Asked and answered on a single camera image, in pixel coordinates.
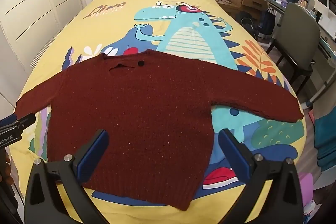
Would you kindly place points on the stack of teal cloth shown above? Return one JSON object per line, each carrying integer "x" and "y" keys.
{"x": 325, "y": 134}

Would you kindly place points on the dark blue bag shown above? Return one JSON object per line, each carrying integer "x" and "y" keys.
{"x": 266, "y": 23}

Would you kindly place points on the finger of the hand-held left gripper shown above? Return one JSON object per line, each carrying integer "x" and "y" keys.
{"x": 8, "y": 120}
{"x": 26, "y": 121}

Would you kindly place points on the black bag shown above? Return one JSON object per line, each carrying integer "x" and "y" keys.
{"x": 248, "y": 23}

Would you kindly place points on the grey chair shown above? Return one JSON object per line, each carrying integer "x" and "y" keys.
{"x": 299, "y": 29}

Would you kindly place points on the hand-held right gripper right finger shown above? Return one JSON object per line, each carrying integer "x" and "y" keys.
{"x": 233, "y": 158}

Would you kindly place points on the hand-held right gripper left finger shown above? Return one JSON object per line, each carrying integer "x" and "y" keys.
{"x": 93, "y": 158}

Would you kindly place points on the pink plastic item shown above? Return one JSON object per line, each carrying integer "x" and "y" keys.
{"x": 307, "y": 187}

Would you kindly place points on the dark red knitted sweater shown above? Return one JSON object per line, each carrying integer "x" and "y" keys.
{"x": 157, "y": 113}

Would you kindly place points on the person's left hand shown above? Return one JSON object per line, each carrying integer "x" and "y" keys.
{"x": 6, "y": 169}

